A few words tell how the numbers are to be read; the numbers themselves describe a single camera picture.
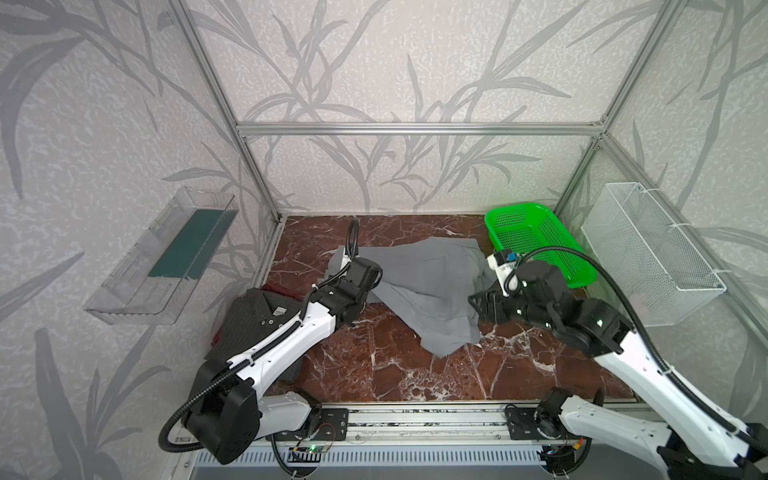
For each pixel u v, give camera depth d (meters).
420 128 0.95
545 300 0.49
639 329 0.43
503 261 0.59
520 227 1.16
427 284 0.99
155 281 0.64
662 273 0.61
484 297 0.59
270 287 0.96
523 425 0.74
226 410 0.39
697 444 0.39
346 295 0.61
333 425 0.73
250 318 0.86
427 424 0.75
